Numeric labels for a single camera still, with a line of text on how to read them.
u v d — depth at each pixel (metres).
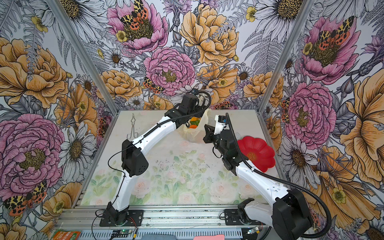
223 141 0.60
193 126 0.80
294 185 0.42
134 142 0.56
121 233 0.71
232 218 0.74
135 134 1.08
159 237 0.67
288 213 0.40
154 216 0.76
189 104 0.67
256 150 0.99
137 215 0.76
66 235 0.68
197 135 0.88
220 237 0.70
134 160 0.56
